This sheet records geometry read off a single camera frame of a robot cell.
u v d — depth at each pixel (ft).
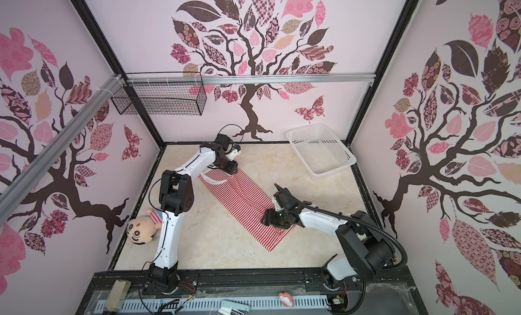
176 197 2.02
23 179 1.73
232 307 2.20
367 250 1.42
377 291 2.37
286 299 2.18
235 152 3.17
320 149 3.83
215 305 2.29
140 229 2.57
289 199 2.29
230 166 3.03
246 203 3.11
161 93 3.10
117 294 2.25
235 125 3.06
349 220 1.56
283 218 2.23
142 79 2.97
